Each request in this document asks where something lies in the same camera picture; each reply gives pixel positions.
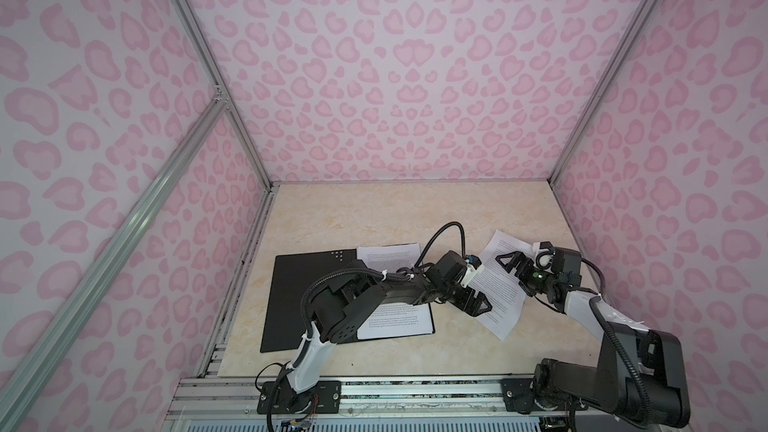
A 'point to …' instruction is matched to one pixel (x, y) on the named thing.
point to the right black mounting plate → (518, 396)
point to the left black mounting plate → (327, 398)
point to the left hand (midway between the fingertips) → (480, 302)
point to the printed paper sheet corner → (504, 290)
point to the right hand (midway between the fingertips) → (506, 263)
